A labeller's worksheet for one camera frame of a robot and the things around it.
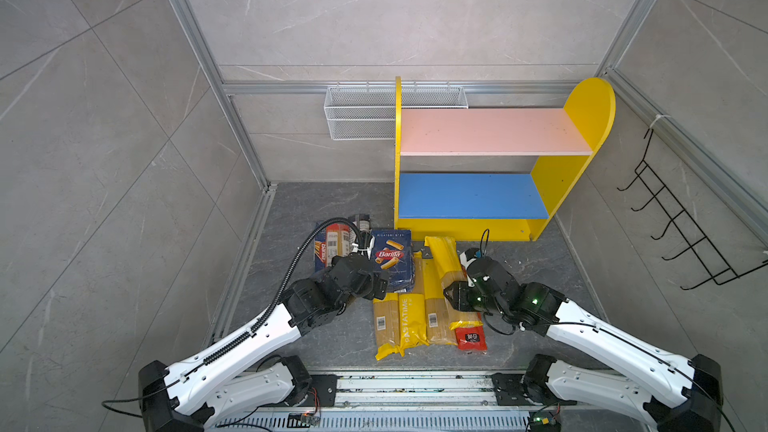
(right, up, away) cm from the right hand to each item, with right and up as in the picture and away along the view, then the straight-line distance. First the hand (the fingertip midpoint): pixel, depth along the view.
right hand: (447, 290), depth 76 cm
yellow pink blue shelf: (+22, +34, +29) cm, 49 cm away
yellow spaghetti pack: (-16, -11, +5) cm, 20 cm away
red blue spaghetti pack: (-35, +11, +19) cm, 41 cm away
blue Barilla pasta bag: (-14, +7, +14) cm, 21 cm away
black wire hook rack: (+53, +21, -6) cm, 57 cm away
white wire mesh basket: (-26, +54, +25) cm, 65 cm away
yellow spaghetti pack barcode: (-2, -10, +6) cm, 12 cm away
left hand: (-20, +8, -3) cm, 21 cm away
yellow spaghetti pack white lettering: (-9, -10, +6) cm, 15 cm away
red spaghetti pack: (+7, -13, +3) cm, 15 cm away
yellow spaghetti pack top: (-1, +6, 0) cm, 6 cm away
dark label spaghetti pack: (-25, +17, +29) cm, 42 cm away
